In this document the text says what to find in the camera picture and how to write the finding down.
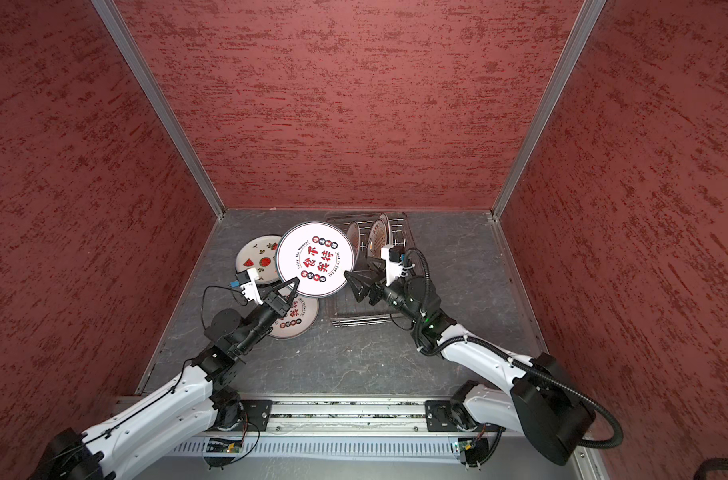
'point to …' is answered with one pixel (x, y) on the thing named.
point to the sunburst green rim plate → (376, 238)
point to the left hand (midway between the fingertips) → (302, 285)
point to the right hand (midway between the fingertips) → (353, 272)
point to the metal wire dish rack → (344, 310)
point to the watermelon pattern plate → (260, 253)
